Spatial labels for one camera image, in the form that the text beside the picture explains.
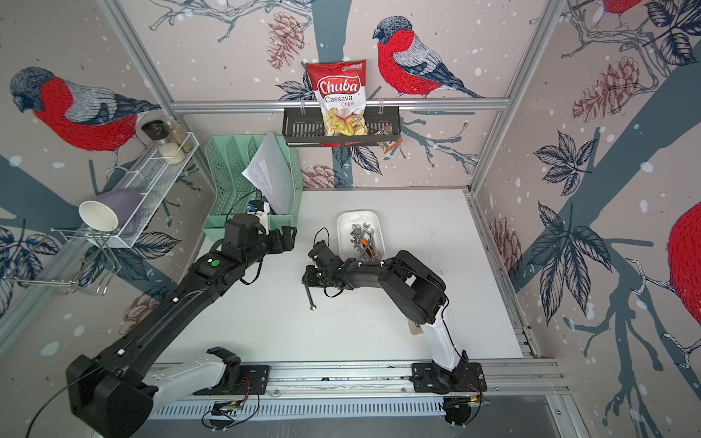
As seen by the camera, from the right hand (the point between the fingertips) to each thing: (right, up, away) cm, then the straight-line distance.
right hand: (304, 279), depth 92 cm
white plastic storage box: (+24, +19, +15) cm, 34 cm away
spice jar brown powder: (+36, -12, -11) cm, 40 cm away
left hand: (-2, +20, -14) cm, 25 cm away
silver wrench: (+18, +15, +13) cm, 27 cm away
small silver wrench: (+4, -8, -5) cm, 10 cm away
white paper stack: (-13, +38, +3) cm, 40 cm away
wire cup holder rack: (-45, +12, -31) cm, 56 cm away
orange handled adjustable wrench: (+23, +10, +8) cm, 26 cm away
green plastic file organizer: (-37, +46, +22) cm, 63 cm away
